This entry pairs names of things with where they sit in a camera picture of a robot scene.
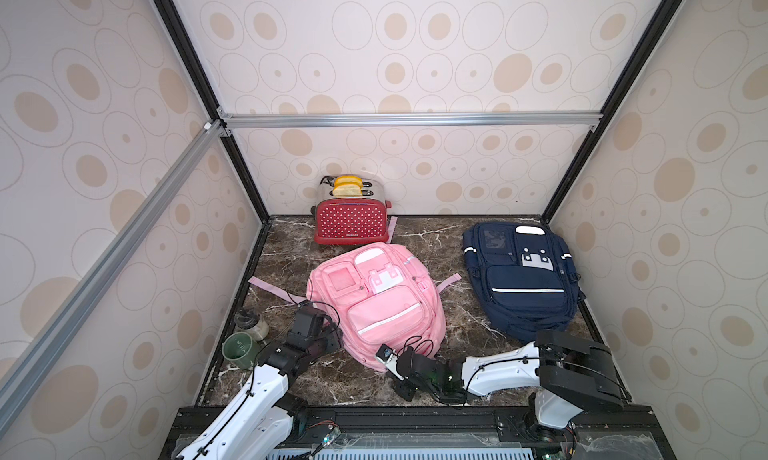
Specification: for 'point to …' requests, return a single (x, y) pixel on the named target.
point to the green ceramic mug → (240, 349)
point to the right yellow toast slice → (347, 188)
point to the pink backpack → (376, 295)
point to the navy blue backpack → (525, 275)
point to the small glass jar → (249, 320)
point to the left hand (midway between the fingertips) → (341, 333)
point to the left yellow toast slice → (347, 177)
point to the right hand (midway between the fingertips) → (388, 382)
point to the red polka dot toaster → (345, 220)
